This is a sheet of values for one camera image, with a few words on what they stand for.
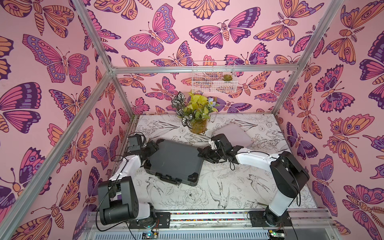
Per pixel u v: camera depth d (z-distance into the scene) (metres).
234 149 0.69
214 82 1.06
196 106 0.92
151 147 0.81
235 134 1.06
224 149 0.70
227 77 0.92
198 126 1.09
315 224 0.73
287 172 0.52
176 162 0.87
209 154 0.78
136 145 0.70
